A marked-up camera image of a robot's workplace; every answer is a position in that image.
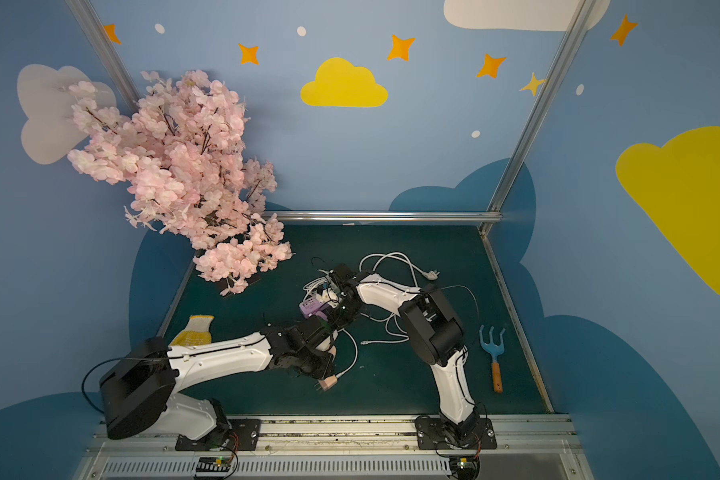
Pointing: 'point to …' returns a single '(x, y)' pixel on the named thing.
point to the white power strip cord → (415, 269)
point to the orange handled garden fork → (494, 351)
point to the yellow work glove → (196, 332)
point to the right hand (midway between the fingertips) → (334, 325)
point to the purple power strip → (311, 305)
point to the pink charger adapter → (328, 382)
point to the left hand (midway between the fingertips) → (337, 367)
